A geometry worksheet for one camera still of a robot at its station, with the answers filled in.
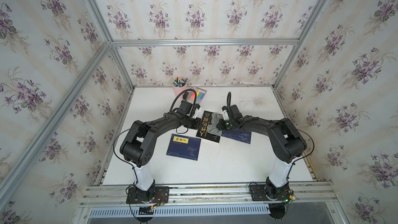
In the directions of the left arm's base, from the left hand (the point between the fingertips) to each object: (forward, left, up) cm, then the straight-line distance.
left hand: (202, 125), depth 92 cm
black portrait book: (-2, 0, -4) cm, 4 cm away
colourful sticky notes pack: (+29, +1, -5) cm, 29 cm away
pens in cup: (+32, +16, +5) cm, 36 cm away
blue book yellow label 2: (-4, -22, -4) cm, 22 cm away
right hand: (+2, -11, -4) cm, 12 cm away
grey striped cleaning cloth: (0, -6, -3) cm, 7 cm away
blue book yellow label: (-11, +11, -5) cm, 16 cm away
